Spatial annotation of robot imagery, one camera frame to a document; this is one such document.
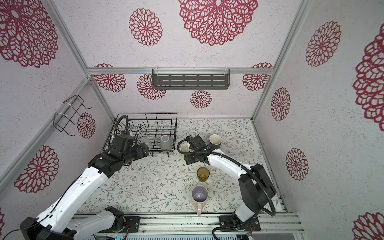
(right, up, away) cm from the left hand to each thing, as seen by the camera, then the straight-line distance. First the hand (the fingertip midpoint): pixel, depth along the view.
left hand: (141, 152), depth 77 cm
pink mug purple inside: (+30, -24, +4) cm, 39 cm away
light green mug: (+22, +3, 0) cm, 23 cm away
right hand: (+24, -3, +10) cm, 26 cm away
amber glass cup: (+33, -15, +12) cm, 38 cm away
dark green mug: (+42, +5, +20) cm, 46 cm away
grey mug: (+10, +4, +15) cm, 18 cm away
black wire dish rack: (0, +12, +35) cm, 37 cm away
